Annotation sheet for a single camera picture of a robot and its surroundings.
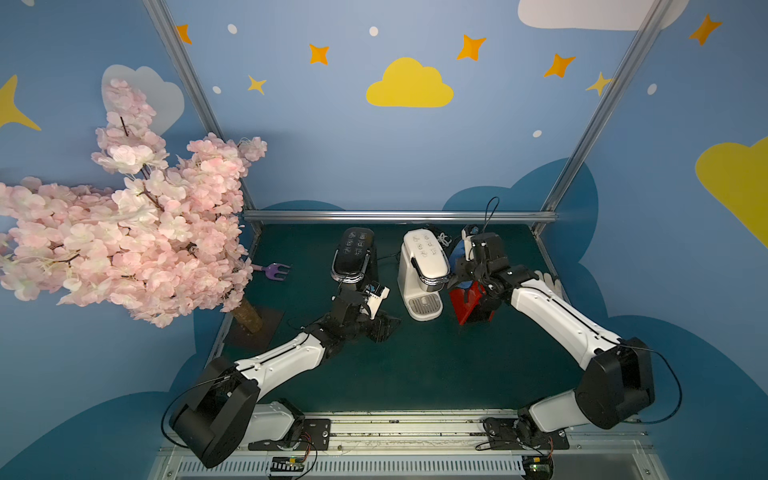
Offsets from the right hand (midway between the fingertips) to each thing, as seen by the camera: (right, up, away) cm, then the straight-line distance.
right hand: (467, 257), depth 87 cm
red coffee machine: (0, -13, +2) cm, 13 cm away
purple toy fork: (-66, -5, +21) cm, 70 cm away
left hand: (-22, -16, -3) cm, 27 cm away
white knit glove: (+36, -10, +18) cm, 42 cm away
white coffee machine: (-14, -3, -7) cm, 16 cm away
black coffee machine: (-33, -1, -1) cm, 33 cm away
